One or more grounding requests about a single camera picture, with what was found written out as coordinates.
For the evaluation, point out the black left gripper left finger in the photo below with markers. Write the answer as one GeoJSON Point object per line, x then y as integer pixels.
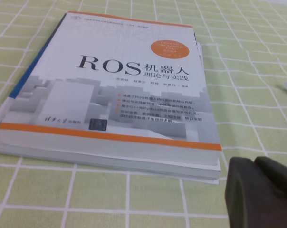
{"type": "Point", "coordinates": [239, 198]}

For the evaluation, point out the white ROS textbook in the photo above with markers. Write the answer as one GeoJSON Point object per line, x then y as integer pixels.
{"type": "Point", "coordinates": [124, 78]}

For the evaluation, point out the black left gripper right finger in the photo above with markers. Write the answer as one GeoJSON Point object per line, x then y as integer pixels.
{"type": "Point", "coordinates": [270, 184]}

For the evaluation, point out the green checkered tablecloth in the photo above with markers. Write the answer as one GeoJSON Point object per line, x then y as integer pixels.
{"type": "Point", "coordinates": [244, 46]}

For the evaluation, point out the lower blue white book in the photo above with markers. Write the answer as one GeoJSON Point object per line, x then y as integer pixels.
{"type": "Point", "coordinates": [91, 164]}

